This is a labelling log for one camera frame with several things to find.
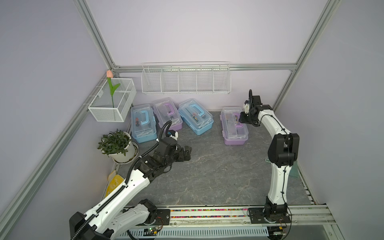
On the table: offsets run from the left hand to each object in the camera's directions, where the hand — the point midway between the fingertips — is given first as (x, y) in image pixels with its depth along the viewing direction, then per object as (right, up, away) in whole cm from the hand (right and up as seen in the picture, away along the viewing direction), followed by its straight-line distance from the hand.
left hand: (184, 150), depth 75 cm
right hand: (+37, +17, +25) cm, 48 cm away
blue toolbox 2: (+5, +20, +30) cm, 36 cm away
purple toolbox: (-16, +24, +34) cm, 44 cm away
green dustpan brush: (+66, -15, +16) cm, 70 cm away
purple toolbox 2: (+30, +8, +22) cm, 38 cm away
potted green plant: (-37, +2, +7) cm, 38 cm away
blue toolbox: (-30, +13, +25) cm, 41 cm away
